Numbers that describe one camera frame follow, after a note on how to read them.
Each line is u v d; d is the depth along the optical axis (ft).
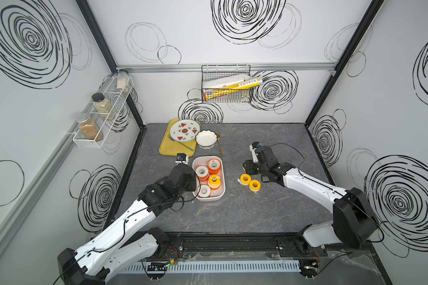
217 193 2.91
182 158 2.11
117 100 3.10
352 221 1.40
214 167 3.09
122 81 2.84
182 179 1.80
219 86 2.90
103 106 2.32
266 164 2.15
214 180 2.94
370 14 2.42
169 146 3.56
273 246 2.48
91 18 2.42
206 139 3.61
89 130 2.09
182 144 3.58
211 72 3.08
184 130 3.78
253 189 2.96
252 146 2.60
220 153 3.45
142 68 3.03
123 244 1.47
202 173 2.99
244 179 3.01
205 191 2.91
